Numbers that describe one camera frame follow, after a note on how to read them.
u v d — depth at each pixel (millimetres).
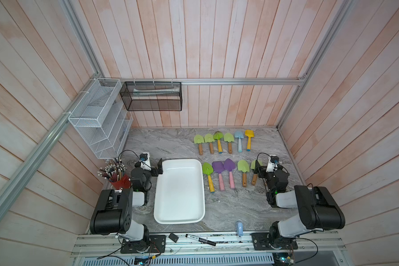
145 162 767
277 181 690
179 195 862
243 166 986
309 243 660
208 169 954
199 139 1119
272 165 786
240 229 762
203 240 745
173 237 761
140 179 687
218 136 1132
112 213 450
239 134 1151
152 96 1040
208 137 1144
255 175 860
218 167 981
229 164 1010
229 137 1144
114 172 780
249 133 1159
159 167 832
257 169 833
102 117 717
